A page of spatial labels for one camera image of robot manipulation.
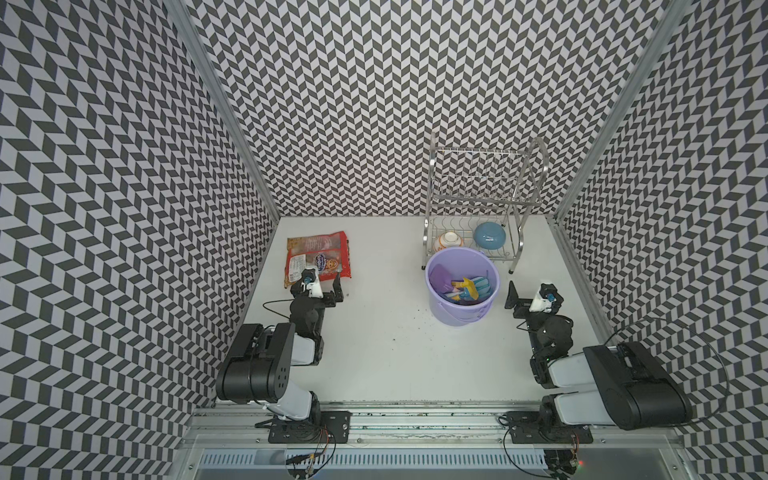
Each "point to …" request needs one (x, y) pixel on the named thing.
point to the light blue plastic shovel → (464, 295)
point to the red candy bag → (329, 253)
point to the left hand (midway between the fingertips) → (322, 275)
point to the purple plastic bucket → (463, 262)
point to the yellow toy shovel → (467, 283)
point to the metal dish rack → (481, 197)
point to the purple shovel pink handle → (441, 279)
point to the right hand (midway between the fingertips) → (526, 286)
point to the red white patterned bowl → (448, 239)
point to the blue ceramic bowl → (489, 235)
